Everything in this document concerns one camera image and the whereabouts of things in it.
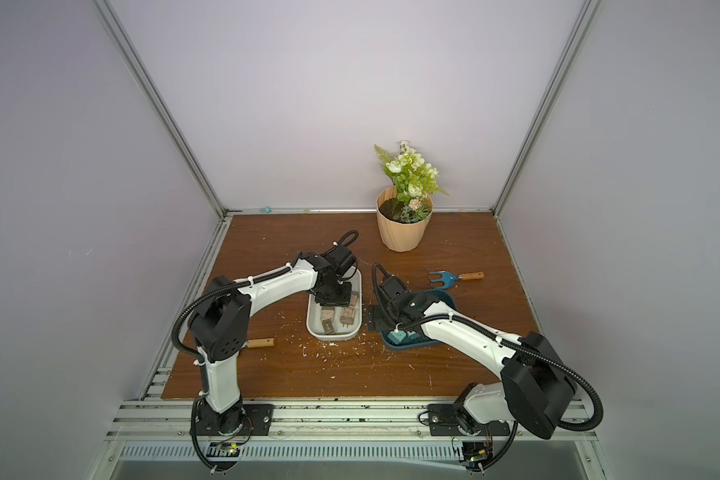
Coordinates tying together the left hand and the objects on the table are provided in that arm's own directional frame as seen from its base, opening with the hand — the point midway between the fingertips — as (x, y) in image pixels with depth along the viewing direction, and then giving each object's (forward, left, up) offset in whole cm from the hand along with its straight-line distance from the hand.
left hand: (351, 302), depth 90 cm
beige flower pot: (+22, -16, +6) cm, 28 cm away
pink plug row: (-8, +6, 0) cm, 10 cm away
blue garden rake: (+12, -33, -4) cm, 35 cm away
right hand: (-7, -8, +4) cm, 11 cm away
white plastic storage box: (-5, +4, -4) cm, 8 cm away
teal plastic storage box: (-10, -19, -2) cm, 22 cm away
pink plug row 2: (-2, -1, +5) cm, 5 cm away
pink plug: (-3, +7, -2) cm, 8 cm away
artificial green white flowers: (+29, -19, +26) cm, 43 cm away
